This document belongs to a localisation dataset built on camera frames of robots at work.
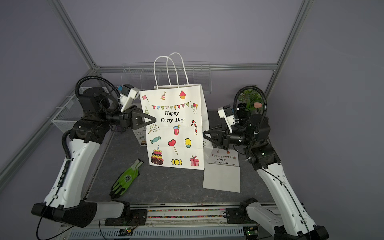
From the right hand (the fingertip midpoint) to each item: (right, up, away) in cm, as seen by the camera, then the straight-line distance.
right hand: (202, 134), depth 55 cm
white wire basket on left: (-63, +5, +13) cm, 65 cm away
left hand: (-16, +4, -5) cm, 17 cm away
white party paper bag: (+13, -24, +31) cm, 41 cm away
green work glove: (-43, -28, +30) cm, 59 cm away
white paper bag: (-37, -3, +36) cm, 52 cm away
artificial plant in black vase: (+32, +17, +39) cm, 54 cm away
